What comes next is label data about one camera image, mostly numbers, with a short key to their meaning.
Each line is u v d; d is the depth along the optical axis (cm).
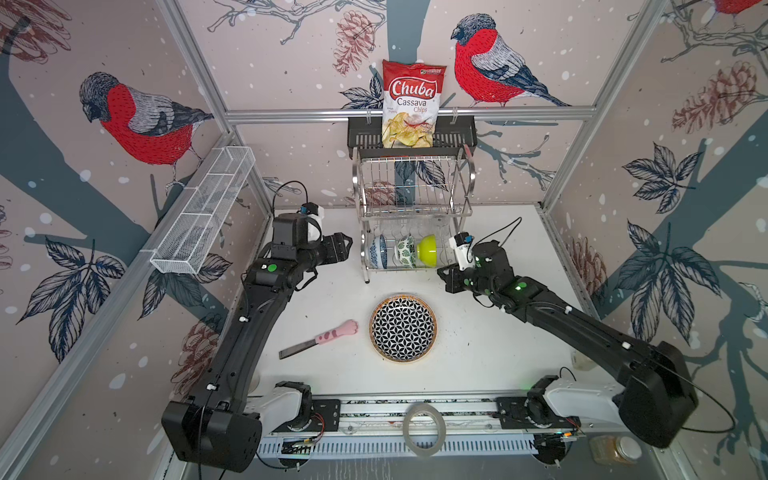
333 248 65
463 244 71
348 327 89
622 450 60
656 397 40
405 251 90
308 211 65
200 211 78
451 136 95
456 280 71
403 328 87
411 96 83
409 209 103
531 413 69
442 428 68
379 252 90
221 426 36
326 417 74
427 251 93
